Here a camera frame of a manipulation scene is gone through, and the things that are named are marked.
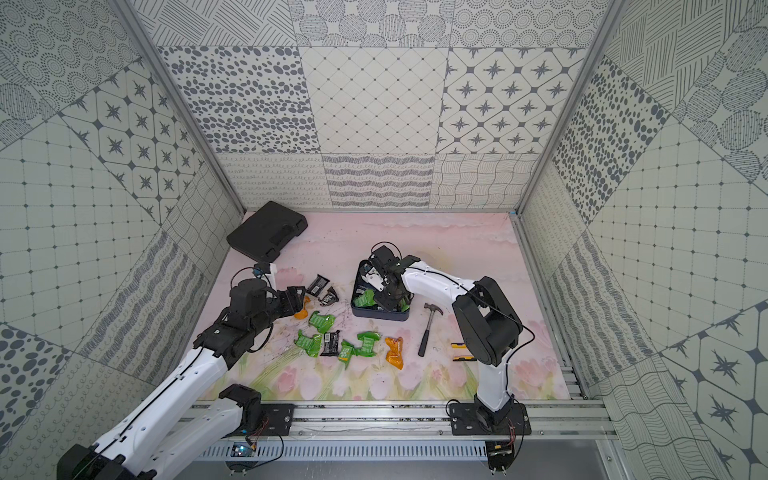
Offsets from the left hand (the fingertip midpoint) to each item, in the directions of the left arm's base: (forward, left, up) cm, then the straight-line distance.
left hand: (293, 285), depth 80 cm
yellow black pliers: (-9, -46, -17) cm, 50 cm away
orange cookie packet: (-13, -28, -15) cm, 34 cm away
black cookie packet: (-10, -9, -16) cm, 21 cm away
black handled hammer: (+2, -40, -16) cm, 43 cm away
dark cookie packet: (+5, -7, -15) cm, 17 cm away
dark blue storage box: (0, -21, -15) cm, 25 cm away
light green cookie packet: (-13, -14, -16) cm, 25 cm away
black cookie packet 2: (+9, -1, -15) cm, 18 cm away
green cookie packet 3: (-10, -3, -16) cm, 20 cm away
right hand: (+3, -27, -13) cm, 30 cm away
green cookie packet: (-8, -20, -16) cm, 27 cm away
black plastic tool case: (+31, +21, -12) cm, 40 cm away
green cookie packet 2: (-3, -5, -16) cm, 18 cm away
